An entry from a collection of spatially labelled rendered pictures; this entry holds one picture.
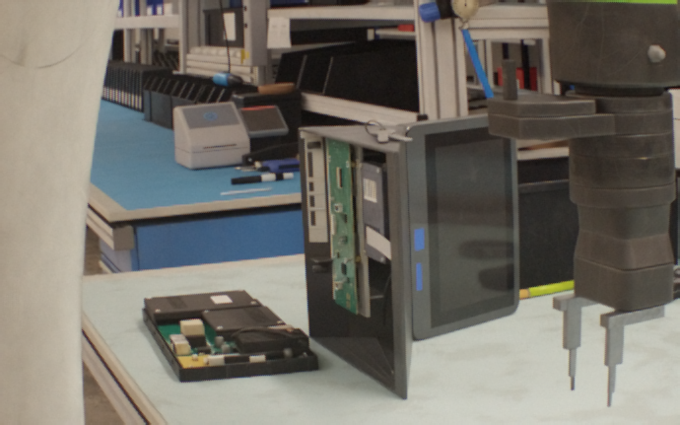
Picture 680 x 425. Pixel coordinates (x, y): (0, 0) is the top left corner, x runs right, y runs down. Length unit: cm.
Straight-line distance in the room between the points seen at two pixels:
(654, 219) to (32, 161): 45
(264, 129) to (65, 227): 283
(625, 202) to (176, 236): 202
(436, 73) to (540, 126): 206
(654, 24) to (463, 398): 45
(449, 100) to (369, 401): 175
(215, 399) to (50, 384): 64
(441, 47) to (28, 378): 235
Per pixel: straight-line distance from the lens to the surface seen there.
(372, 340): 136
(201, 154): 330
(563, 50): 85
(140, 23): 573
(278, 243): 286
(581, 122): 82
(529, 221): 154
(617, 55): 83
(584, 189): 86
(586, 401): 113
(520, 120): 81
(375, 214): 123
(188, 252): 281
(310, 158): 135
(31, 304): 55
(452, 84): 287
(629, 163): 84
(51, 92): 54
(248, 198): 282
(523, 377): 122
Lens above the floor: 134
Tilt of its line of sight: 9 degrees down
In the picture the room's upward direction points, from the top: 3 degrees counter-clockwise
